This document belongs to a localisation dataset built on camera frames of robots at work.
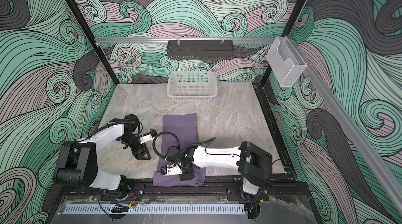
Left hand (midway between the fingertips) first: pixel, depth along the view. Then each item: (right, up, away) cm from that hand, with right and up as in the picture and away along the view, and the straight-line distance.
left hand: (146, 152), depth 83 cm
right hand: (+21, -8, -6) cm, 23 cm away
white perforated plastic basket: (+24, +38, +35) cm, 57 cm away
